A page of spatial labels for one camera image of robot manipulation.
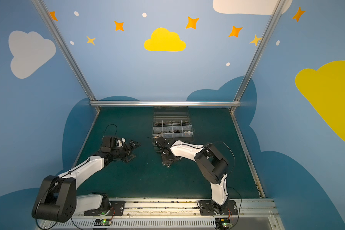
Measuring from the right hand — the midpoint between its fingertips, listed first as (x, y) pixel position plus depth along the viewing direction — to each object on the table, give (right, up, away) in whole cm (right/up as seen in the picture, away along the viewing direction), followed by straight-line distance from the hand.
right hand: (170, 159), depth 93 cm
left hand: (-18, +8, -7) cm, 21 cm away
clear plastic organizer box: (+1, +24, +15) cm, 28 cm away
